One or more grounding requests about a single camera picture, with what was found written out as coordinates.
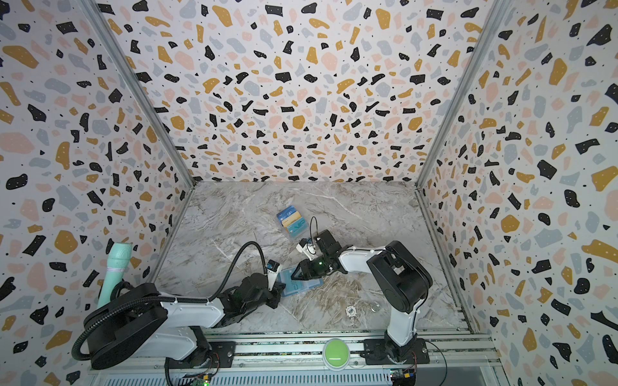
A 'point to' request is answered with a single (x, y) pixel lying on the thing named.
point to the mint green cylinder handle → (120, 254)
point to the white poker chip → (351, 311)
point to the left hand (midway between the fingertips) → (290, 283)
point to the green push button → (335, 354)
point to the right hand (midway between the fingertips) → (295, 274)
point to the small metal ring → (375, 306)
